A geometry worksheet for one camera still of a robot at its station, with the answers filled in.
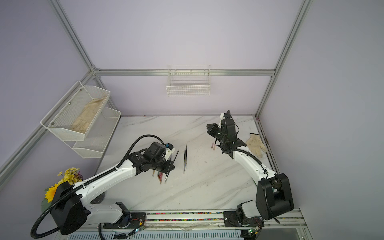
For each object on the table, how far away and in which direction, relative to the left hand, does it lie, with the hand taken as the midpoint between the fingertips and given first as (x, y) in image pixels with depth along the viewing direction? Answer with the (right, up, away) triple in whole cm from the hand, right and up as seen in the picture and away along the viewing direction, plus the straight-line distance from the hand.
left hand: (172, 169), depth 80 cm
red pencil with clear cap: (-9, -7, +8) cm, 14 cm away
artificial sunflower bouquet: (-42, +1, -15) cm, 45 cm away
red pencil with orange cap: (-8, -7, +8) cm, 14 cm away
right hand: (+20, +23, +5) cm, 31 cm away
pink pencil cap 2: (+26, +9, +21) cm, 35 cm away
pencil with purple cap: (+5, +1, +15) cm, 16 cm away
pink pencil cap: (+25, +10, +22) cm, 35 cm away
